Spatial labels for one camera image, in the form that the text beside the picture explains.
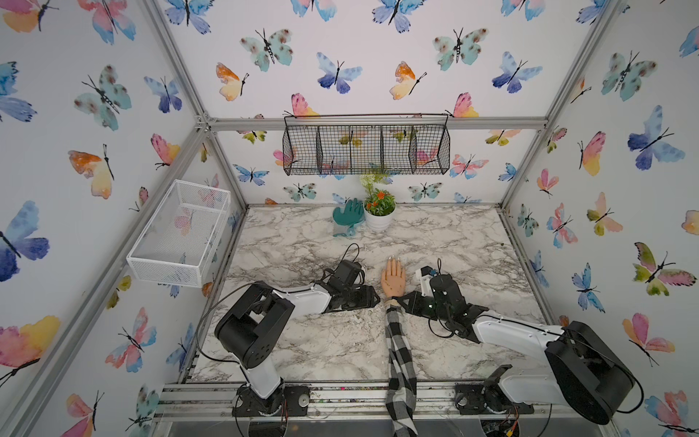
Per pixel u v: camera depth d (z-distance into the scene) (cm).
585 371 42
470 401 73
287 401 73
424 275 80
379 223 106
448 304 67
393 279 96
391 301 87
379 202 99
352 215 115
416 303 76
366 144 98
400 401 68
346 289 77
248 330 48
